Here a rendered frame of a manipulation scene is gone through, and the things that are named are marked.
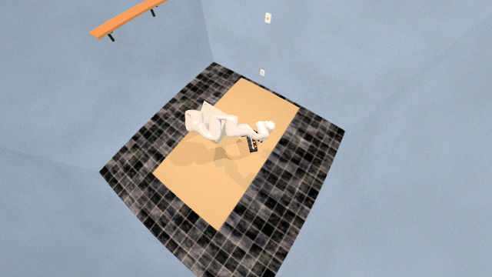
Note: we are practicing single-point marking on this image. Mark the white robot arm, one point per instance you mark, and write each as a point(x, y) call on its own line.
point(195, 120)

